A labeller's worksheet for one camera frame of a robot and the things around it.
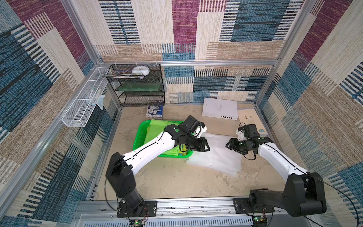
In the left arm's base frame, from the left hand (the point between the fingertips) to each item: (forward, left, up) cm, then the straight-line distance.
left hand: (208, 148), depth 74 cm
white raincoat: (+2, -9, -16) cm, 19 cm away
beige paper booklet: (+36, -39, -19) cm, 56 cm away
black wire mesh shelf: (+55, +40, -7) cm, 69 cm away
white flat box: (+42, -17, -15) cm, 47 cm away
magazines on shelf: (+46, +48, +14) cm, 68 cm away
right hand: (+8, -15, -11) cm, 20 cm away
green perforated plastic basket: (+16, +41, -10) cm, 45 cm away
